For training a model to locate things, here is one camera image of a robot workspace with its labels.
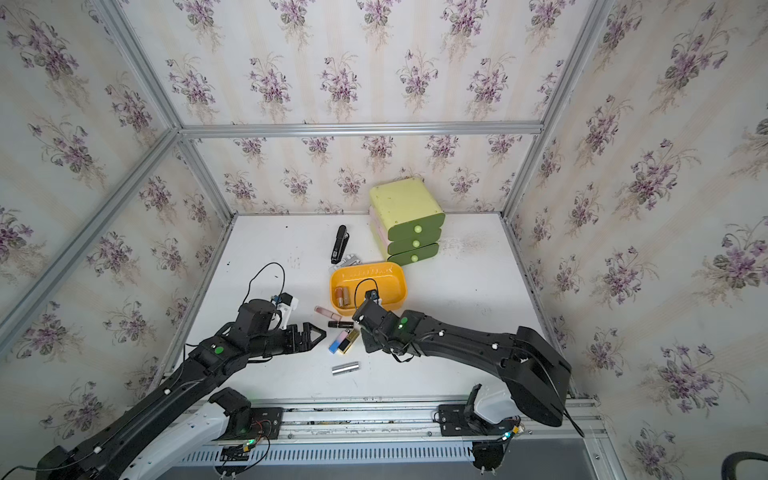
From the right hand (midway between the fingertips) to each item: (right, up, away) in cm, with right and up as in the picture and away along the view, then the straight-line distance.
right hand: (373, 336), depth 81 cm
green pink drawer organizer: (+10, +32, +7) cm, 34 cm away
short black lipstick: (-10, +1, +8) cm, 13 cm away
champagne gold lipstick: (-9, +9, +14) cm, 19 cm away
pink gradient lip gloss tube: (-15, +4, +12) cm, 19 cm away
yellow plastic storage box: (-9, +12, +17) cm, 22 cm away
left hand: (-14, +1, -6) cm, 15 cm away
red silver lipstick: (-12, +9, +14) cm, 20 cm away
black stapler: (-13, +26, +26) cm, 39 cm away
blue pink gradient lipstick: (-12, -4, +3) cm, 13 cm away
